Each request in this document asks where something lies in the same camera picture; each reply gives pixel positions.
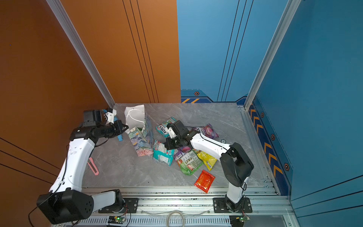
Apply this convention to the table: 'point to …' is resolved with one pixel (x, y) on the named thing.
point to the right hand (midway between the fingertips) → (164, 146)
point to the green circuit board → (116, 219)
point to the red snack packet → (204, 181)
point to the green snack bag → (190, 162)
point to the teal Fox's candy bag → (163, 129)
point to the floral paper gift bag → (140, 129)
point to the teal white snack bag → (161, 154)
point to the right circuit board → (238, 220)
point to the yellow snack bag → (208, 160)
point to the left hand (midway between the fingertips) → (128, 125)
